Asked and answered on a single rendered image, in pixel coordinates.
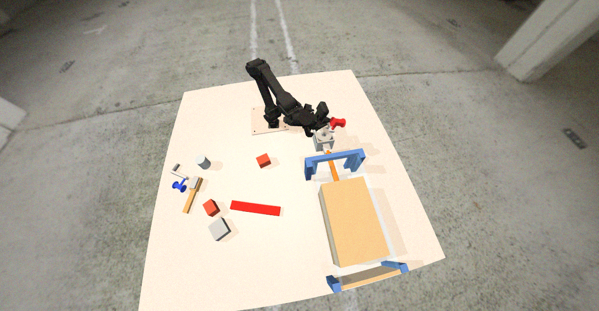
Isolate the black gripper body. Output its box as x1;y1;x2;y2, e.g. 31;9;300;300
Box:
302;101;329;137

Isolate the grey cylinder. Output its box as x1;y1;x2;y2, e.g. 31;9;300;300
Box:
195;154;211;170

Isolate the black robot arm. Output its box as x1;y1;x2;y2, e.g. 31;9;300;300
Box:
245;58;314;129

